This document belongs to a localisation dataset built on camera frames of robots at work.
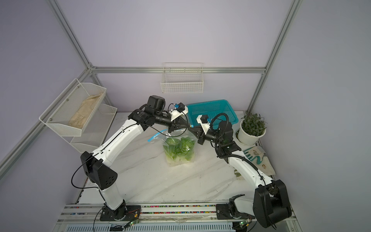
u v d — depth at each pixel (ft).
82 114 2.57
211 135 2.16
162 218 2.39
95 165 1.45
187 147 2.58
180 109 1.95
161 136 2.43
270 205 1.33
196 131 2.26
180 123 2.12
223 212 2.39
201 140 2.21
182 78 3.14
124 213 2.35
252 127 2.94
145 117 1.79
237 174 2.82
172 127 2.06
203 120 2.04
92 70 3.03
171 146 2.47
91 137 2.98
